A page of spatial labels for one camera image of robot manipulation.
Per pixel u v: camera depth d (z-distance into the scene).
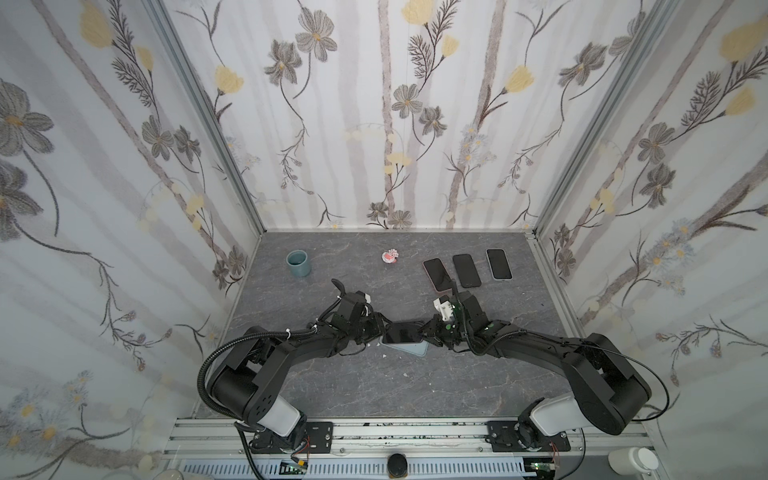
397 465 0.63
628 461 0.64
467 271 1.08
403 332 0.93
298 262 1.02
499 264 1.12
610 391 0.44
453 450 0.73
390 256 1.10
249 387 0.45
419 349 0.88
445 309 0.82
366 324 0.80
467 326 0.69
